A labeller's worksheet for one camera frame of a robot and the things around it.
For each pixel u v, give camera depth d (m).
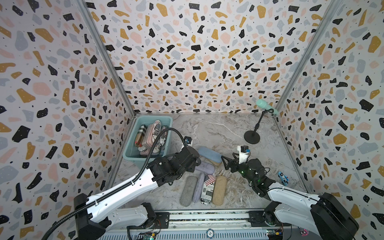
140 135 0.90
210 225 0.73
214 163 0.91
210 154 0.92
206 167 0.90
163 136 0.91
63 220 0.35
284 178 0.87
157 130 0.90
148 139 0.89
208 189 0.81
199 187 0.79
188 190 0.80
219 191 0.81
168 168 0.49
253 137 1.07
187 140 0.62
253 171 0.64
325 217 0.42
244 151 0.72
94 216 0.37
